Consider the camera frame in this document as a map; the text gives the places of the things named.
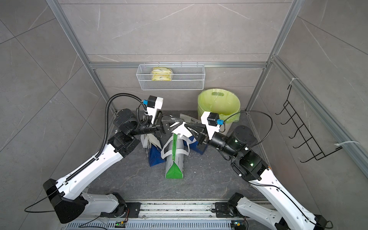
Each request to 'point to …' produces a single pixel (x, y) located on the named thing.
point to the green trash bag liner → (221, 101)
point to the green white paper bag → (174, 152)
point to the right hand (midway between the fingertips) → (188, 124)
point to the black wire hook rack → (311, 143)
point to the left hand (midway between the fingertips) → (183, 121)
